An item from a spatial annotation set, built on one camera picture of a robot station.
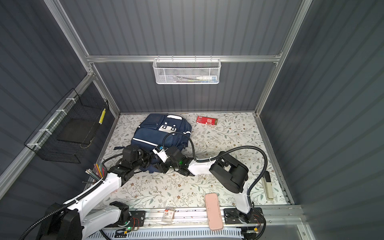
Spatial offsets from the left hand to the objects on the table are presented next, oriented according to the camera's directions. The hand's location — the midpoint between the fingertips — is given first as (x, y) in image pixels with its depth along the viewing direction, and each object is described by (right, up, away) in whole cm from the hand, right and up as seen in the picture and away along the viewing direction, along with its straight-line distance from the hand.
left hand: (157, 150), depth 84 cm
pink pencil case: (+31, -29, -10) cm, 44 cm away
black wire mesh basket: (-40, +11, -13) cm, 43 cm away
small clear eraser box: (+8, -30, -11) cm, 33 cm away
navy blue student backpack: (+1, +11, +12) cm, 17 cm away
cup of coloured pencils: (-30, -12, -7) cm, 33 cm away
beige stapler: (+60, -18, -5) cm, 63 cm away
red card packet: (+31, +18, +31) cm, 48 cm away
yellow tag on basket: (-31, +19, -1) cm, 36 cm away
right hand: (0, -7, 0) cm, 7 cm away
